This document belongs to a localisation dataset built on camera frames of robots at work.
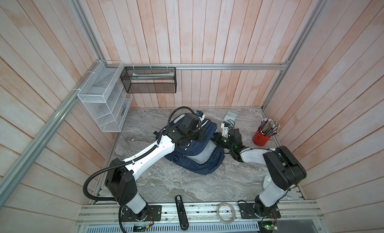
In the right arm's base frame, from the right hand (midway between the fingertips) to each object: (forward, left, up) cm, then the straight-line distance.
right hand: (207, 134), depth 90 cm
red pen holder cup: (0, -34, -5) cm, 35 cm away
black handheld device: (-45, +12, -7) cm, 47 cm away
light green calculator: (+24, -20, -12) cm, 34 cm away
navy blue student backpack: (-12, +2, -7) cm, 14 cm away
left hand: (-7, +3, +10) cm, 13 cm away
